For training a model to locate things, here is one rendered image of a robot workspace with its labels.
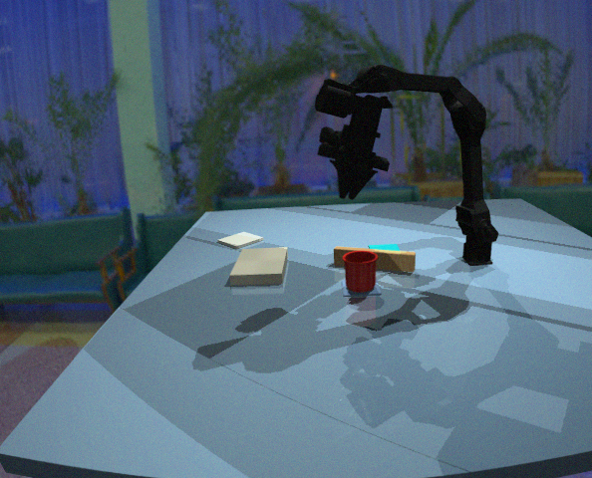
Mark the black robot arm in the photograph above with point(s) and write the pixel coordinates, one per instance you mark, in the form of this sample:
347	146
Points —
468	117

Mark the tan wooden bar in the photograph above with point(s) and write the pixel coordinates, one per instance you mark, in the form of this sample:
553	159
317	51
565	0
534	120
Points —
389	260

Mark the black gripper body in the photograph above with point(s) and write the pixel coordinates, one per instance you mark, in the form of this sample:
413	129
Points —
358	148

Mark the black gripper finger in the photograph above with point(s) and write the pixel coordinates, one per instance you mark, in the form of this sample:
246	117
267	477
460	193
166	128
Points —
346	176
361	180

